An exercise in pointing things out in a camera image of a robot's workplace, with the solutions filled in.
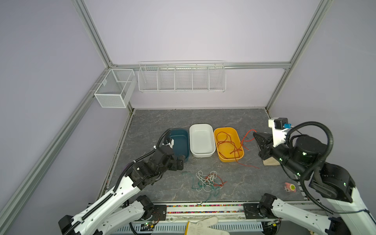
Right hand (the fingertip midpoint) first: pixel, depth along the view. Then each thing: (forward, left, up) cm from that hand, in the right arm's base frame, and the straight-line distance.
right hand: (256, 134), depth 55 cm
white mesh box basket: (+51, +79, -16) cm, 95 cm away
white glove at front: (-26, +20, -41) cm, 53 cm away
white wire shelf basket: (+55, +32, -10) cm, 65 cm away
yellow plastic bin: (+19, +1, -41) cm, 45 cm away
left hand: (0, +33, -22) cm, 40 cm away
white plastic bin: (+24, +19, -42) cm, 52 cm away
